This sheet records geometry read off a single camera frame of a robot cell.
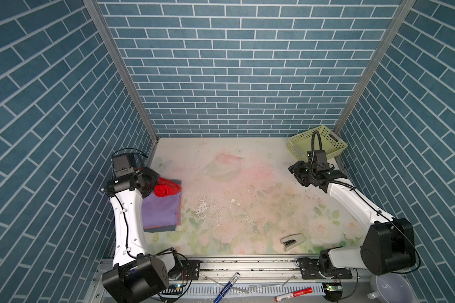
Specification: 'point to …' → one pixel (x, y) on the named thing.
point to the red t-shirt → (165, 187)
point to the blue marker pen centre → (227, 288)
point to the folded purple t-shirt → (160, 211)
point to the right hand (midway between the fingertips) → (292, 169)
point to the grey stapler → (292, 240)
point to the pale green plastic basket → (331, 142)
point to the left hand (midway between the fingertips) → (161, 174)
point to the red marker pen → (287, 296)
